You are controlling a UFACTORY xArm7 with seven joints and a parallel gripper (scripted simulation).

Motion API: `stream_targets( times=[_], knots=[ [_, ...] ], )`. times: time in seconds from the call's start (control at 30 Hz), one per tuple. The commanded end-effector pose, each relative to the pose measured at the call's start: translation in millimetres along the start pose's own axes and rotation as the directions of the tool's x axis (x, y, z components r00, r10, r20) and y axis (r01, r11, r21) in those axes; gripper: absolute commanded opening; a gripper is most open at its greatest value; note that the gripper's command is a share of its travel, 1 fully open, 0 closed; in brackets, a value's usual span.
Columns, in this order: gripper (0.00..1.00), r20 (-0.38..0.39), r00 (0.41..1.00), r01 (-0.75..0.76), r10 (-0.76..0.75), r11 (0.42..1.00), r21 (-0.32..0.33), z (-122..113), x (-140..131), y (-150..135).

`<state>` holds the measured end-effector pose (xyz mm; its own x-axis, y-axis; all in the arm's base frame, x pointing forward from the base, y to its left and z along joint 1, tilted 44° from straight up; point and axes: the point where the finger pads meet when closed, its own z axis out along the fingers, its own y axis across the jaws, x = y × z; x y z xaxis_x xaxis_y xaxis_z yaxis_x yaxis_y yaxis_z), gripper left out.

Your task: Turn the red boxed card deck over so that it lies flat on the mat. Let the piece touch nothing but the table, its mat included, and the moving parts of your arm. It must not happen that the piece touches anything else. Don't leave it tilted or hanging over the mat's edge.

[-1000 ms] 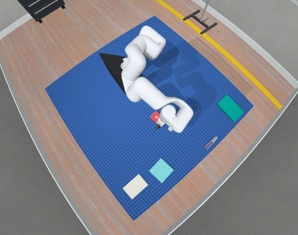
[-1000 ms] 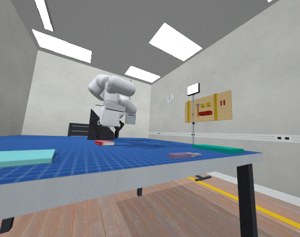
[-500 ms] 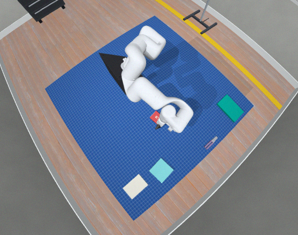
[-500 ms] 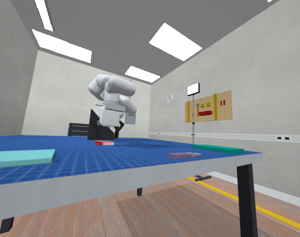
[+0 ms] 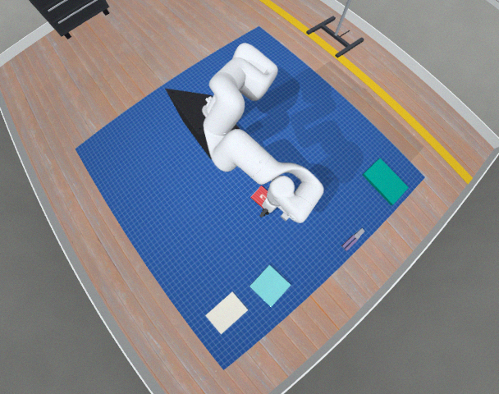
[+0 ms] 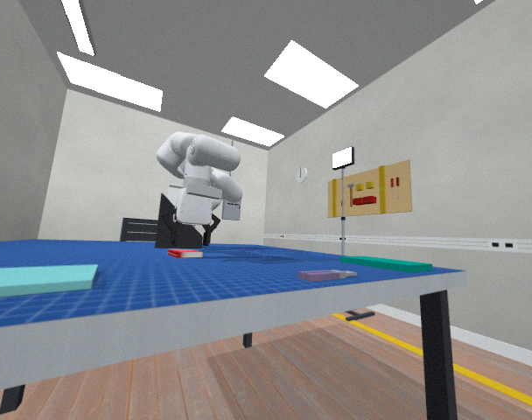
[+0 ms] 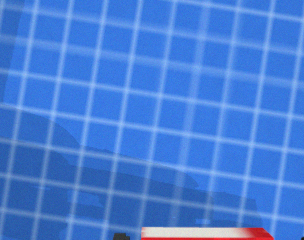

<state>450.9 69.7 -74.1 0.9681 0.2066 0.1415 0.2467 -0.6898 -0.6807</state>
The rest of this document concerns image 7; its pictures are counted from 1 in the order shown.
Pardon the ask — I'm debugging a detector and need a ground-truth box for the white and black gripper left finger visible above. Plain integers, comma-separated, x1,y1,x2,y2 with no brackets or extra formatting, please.
113,233,130,240

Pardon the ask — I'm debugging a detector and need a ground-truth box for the red card box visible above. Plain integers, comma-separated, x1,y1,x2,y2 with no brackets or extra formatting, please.
141,227,274,240

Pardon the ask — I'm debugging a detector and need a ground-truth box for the dark blue work mat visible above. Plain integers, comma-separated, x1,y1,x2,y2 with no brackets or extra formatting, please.
0,0,304,240

